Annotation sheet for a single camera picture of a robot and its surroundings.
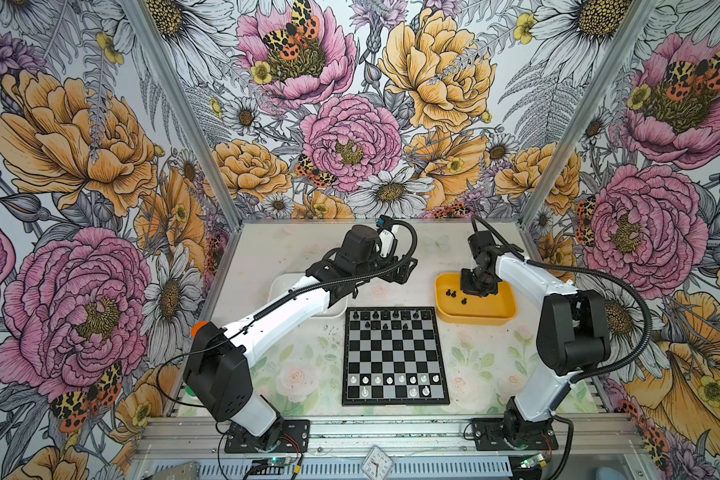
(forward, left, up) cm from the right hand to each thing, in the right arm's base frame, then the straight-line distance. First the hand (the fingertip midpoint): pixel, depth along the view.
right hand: (470, 297), depth 92 cm
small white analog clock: (-40, +30, -4) cm, 50 cm away
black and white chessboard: (-16, +24, -5) cm, 29 cm away
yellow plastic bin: (+2, +3, -8) cm, 8 cm away
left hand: (0, +23, +18) cm, 29 cm away
